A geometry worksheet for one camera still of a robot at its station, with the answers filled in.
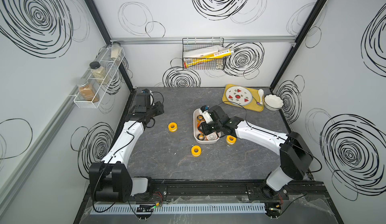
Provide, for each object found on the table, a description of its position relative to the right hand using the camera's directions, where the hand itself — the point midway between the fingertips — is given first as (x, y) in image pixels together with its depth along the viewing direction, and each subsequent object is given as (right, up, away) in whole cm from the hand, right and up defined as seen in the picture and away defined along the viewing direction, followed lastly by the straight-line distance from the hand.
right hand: (199, 127), depth 83 cm
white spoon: (+49, +22, +33) cm, 63 cm away
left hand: (-23, +12, +1) cm, 26 cm away
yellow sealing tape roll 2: (-3, -16, +3) cm, 16 cm away
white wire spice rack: (-56, +37, +12) cm, 68 cm away
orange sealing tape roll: (+8, -7, +8) cm, 13 cm away
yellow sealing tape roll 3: (+19, -9, +8) cm, 23 cm away
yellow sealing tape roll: (-17, -2, +13) cm, 22 cm away
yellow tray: (+20, +17, +31) cm, 41 cm away
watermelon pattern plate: (+31, +19, +32) cm, 49 cm away
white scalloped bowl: (+55, +14, +26) cm, 62 cm away
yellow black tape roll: (+1, -7, +10) cm, 12 cm away
